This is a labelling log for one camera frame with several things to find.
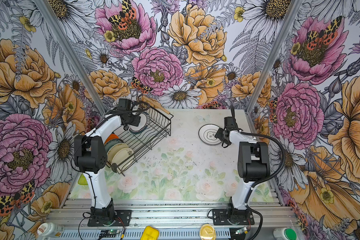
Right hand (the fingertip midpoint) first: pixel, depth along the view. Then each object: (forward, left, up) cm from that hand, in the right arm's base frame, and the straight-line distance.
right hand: (220, 139), depth 99 cm
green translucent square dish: (-23, +82, -4) cm, 86 cm away
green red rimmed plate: (+16, +52, +1) cm, 54 cm away
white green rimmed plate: (+7, +8, -3) cm, 11 cm away
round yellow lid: (-49, +14, -4) cm, 51 cm away
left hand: (+10, +57, +8) cm, 58 cm away
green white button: (-51, -16, +4) cm, 54 cm away
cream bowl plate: (-14, +59, +5) cm, 61 cm away
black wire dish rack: (+16, +44, -2) cm, 47 cm away
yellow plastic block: (-48, +41, -4) cm, 63 cm away
